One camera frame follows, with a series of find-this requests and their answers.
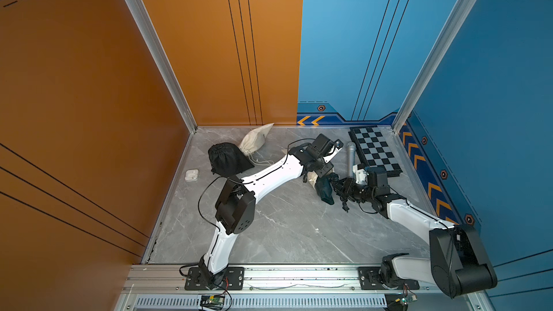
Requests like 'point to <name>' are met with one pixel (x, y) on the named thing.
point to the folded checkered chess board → (374, 150)
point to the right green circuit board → (406, 299)
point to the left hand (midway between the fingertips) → (326, 158)
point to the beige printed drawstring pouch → (312, 177)
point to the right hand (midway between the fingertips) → (335, 185)
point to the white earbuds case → (191, 175)
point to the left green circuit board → (212, 302)
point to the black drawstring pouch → (227, 160)
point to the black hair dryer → (324, 188)
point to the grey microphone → (351, 147)
